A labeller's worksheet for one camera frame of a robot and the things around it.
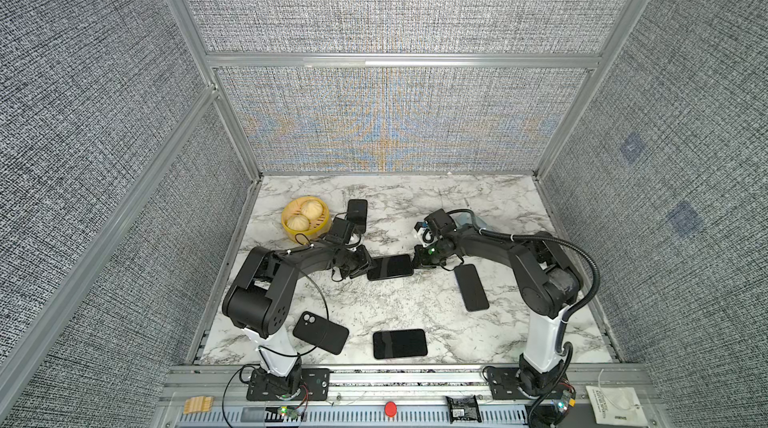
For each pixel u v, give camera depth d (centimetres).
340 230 79
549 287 50
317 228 98
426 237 88
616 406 70
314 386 74
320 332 82
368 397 73
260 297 47
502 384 73
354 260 83
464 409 69
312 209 101
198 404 69
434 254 83
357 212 106
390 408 69
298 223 97
